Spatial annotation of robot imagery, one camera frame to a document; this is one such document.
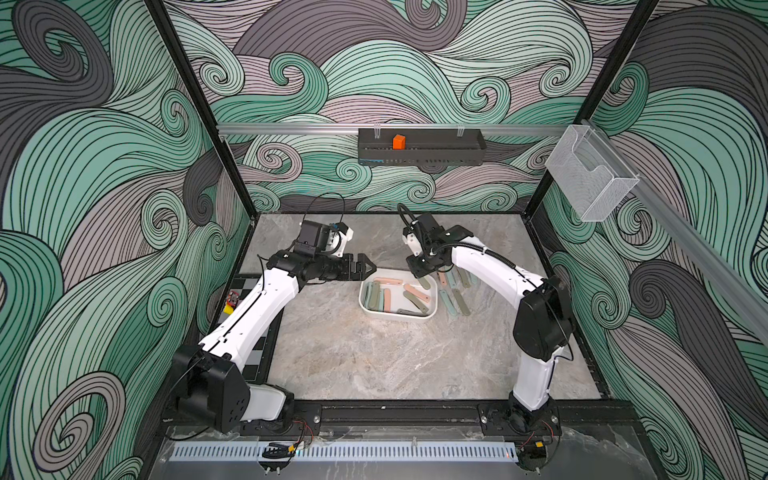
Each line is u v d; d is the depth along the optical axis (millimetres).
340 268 687
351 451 697
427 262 748
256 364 792
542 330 475
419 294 973
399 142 899
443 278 1005
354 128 949
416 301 951
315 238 611
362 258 698
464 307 944
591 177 766
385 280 983
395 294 978
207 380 396
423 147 955
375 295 934
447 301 949
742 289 517
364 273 693
